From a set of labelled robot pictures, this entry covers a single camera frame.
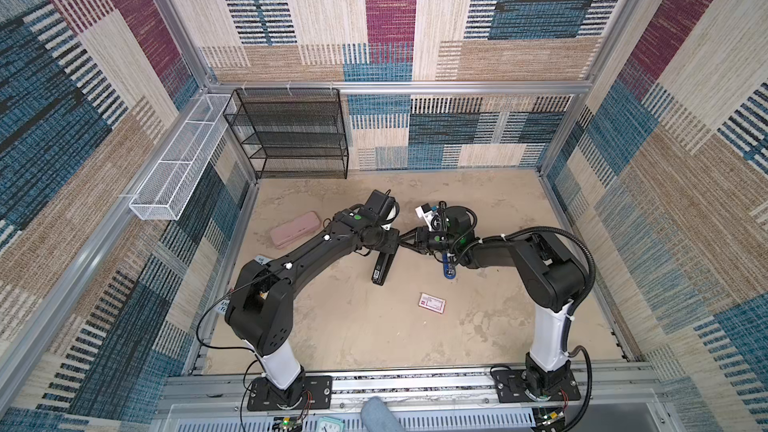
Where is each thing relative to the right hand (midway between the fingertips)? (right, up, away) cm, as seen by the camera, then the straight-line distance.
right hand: (398, 244), depth 90 cm
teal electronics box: (-16, -37, -22) cm, 46 cm away
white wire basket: (-70, +15, +1) cm, 72 cm away
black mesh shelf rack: (-39, +38, +21) cm, 58 cm away
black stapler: (-4, -4, -7) cm, 9 cm away
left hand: (-2, +2, -4) cm, 5 cm away
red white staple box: (+10, -16, -3) cm, 19 cm away
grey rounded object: (-5, -35, -22) cm, 42 cm away
